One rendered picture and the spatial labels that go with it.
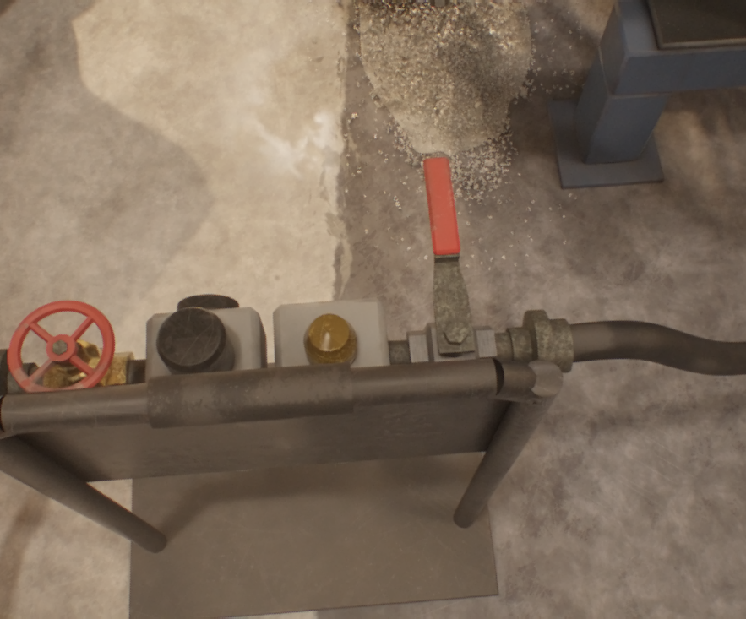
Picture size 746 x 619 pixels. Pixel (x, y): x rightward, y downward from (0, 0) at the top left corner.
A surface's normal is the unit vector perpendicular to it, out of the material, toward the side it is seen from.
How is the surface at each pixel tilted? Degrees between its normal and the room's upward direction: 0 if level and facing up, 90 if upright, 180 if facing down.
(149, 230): 0
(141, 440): 90
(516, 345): 9
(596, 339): 16
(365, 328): 0
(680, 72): 90
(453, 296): 0
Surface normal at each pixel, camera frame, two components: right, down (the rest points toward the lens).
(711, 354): 0.69, -0.09
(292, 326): 0.00, -0.37
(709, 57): 0.07, 0.92
